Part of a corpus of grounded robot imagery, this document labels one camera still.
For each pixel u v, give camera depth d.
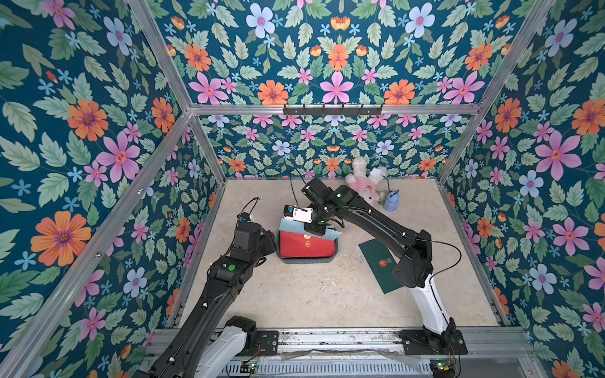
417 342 0.71
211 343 0.56
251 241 0.59
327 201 0.61
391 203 1.04
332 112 0.93
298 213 0.72
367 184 1.07
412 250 0.52
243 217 0.68
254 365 0.71
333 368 0.70
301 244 0.91
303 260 0.91
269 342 0.74
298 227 0.78
